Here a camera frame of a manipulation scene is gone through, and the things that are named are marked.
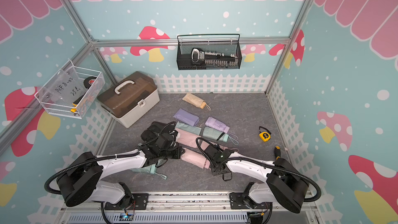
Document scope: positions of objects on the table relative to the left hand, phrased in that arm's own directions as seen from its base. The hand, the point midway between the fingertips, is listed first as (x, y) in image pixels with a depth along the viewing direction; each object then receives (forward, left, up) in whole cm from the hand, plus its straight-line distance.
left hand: (184, 154), depth 86 cm
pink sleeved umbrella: (-2, -6, 0) cm, 7 cm away
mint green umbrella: (-9, +17, 0) cm, 19 cm away
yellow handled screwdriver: (+3, -54, -2) cm, 54 cm away
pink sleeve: (+11, -1, -1) cm, 11 cm away
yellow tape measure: (+13, -48, -1) cm, 50 cm away
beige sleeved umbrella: (+41, -4, 0) cm, 41 cm away
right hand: (-7, -19, -4) cm, 20 cm away
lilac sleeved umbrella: (+22, -17, 0) cm, 27 cm away
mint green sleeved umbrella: (+13, -18, 0) cm, 22 cm away
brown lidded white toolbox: (+26, +34, +16) cm, 45 cm away
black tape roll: (+25, +49, +30) cm, 63 cm away
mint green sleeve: (+18, -4, -3) cm, 18 cm away
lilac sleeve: (+26, +1, -2) cm, 27 cm away
